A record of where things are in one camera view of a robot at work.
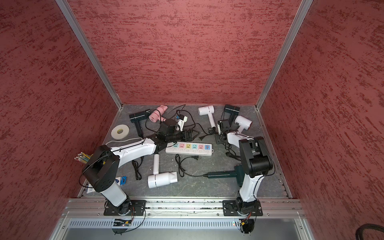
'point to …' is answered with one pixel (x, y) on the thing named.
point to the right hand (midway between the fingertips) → (221, 139)
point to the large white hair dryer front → (158, 179)
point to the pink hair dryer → (157, 115)
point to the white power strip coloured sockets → (198, 149)
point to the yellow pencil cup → (83, 157)
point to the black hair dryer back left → (136, 116)
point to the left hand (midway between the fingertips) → (194, 135)
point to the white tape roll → (120, 131)
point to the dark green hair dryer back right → (230, 113)
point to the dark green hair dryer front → (238, 173)
